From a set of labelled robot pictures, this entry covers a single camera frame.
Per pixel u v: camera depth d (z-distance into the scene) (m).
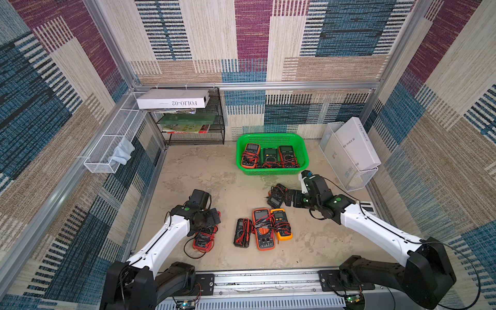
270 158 1.09
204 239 0.79
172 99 0.79
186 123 0.96
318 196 0.63
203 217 0.76
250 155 1.04
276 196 0.92
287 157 1.08
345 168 0.93
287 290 0.73
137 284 0.39
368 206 0.92
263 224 0.84
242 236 0.81
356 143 0.92
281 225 0.84
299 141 1.13
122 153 0.68
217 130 1.03
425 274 0.40
